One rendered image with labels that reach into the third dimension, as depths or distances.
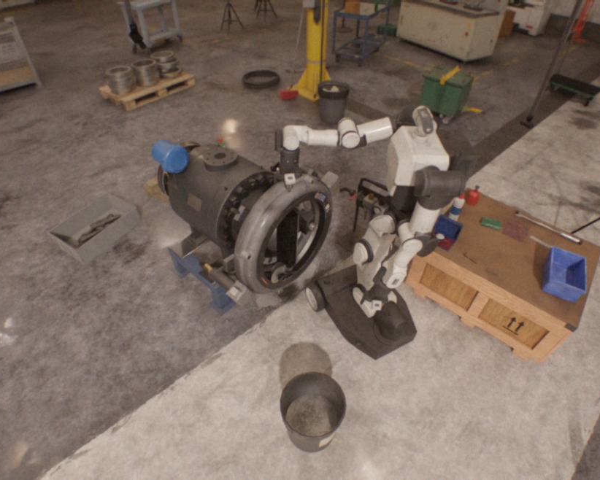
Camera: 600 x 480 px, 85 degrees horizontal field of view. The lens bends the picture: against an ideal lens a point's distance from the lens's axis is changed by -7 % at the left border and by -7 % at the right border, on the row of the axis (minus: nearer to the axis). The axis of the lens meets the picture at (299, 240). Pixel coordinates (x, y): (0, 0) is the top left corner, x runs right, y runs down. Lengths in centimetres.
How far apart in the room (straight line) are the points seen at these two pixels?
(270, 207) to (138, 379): 134
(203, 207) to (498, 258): 183
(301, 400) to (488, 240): 155
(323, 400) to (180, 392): 84
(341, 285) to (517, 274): 108
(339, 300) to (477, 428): 107
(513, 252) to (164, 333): 233
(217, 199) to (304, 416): 127
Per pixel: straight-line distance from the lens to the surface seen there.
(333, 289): 234
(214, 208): 207
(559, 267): 262
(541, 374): 269
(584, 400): 275
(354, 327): 222
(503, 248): 255
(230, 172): 213
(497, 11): 785
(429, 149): 144
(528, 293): 235
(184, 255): 256
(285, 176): 164
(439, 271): 245
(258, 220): 175
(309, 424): 200
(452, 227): 244
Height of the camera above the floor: 205
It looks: 45 degrees down
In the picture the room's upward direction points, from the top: straight up
